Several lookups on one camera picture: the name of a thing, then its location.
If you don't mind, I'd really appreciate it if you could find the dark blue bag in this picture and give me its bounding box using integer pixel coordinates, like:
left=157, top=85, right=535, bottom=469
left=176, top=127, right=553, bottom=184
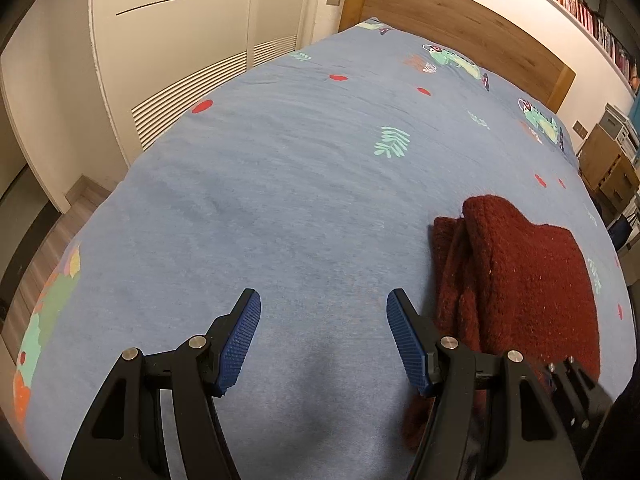
left=609, top=209, right=640, bottom=252

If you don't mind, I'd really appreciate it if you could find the wooden bed headboard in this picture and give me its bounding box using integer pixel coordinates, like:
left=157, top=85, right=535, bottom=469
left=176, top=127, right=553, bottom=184
left=339, top=0, right=577, bottom=114

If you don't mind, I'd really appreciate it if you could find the white wardrobe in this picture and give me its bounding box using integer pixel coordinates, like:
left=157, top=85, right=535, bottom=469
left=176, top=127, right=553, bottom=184
left=89, top=0, right=321, bottom=168

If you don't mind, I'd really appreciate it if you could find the blue printed bed sheet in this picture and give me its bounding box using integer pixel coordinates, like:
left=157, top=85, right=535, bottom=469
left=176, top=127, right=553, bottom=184
left=12, top=17, right=638, bottom=480

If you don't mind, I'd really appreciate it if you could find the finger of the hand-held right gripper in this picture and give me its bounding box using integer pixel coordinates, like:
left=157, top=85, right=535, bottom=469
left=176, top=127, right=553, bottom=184
left=542, top=357, right=616, bottom=461

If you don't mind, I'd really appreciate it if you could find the dark red knitted sweater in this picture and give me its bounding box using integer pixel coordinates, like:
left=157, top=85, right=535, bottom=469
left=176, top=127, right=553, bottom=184
left=404, top=193, right=601, bottom=452

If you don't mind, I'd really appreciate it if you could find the wooden nightstand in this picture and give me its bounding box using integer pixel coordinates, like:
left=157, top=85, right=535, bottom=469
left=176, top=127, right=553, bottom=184
left=577, top=125, right=640, bottom=207

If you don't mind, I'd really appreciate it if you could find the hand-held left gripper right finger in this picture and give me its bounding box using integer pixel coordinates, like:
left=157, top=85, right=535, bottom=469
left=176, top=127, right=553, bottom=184
left=386, top=288, right=583, bottom=480

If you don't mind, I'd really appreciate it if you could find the white printer on nightstand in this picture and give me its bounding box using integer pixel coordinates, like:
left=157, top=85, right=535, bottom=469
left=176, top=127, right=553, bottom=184
left=597, top=102, right=640, bottom=163

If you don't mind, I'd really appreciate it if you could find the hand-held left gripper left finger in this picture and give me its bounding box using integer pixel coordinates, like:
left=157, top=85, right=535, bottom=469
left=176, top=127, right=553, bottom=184
left=61, top=288, right=262, bottom=480

